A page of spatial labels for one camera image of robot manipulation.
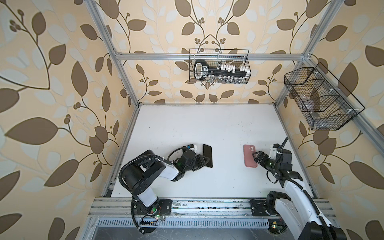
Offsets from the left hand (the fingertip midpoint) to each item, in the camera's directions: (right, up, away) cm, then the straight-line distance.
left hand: (211, 159), depth 86 cm
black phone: (-2, +3, +6) cm, 7 cm away
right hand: (+27, +1, -1) cm, 27 cm away
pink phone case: (+24, -2, +5) cm, 25 cm away
